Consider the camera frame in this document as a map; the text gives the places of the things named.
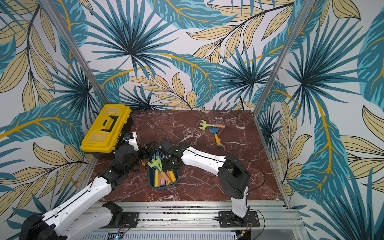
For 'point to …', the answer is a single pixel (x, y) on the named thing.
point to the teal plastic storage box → (173, 175)
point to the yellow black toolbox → (111, 121)
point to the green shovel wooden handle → (168, 181)
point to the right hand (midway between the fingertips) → (166, 167)
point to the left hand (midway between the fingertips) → (148, 145)
